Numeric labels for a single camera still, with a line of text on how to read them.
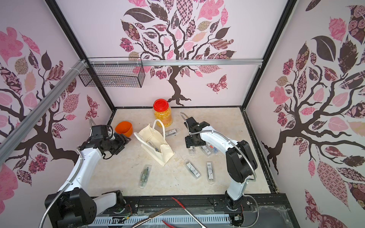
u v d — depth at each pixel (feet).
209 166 2.80
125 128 3.48
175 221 2.29
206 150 3.04
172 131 3.39
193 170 2.77
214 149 3.10
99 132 2.04
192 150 3.10
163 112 3.27
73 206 1.27
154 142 3.18
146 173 2.74
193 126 2.28
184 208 2.34
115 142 2.37
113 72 3.11
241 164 1.53
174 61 3.07
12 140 1.67
